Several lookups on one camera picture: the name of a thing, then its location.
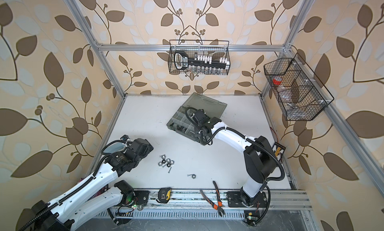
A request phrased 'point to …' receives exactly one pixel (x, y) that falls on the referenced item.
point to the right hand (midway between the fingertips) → (201, 131)
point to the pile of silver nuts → (167, 162)
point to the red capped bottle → (277, 81)
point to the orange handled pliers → (219, 208)
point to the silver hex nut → (193, 176)
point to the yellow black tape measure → (164, 195)
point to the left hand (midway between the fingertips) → (147, 147)
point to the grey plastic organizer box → (179, 123)
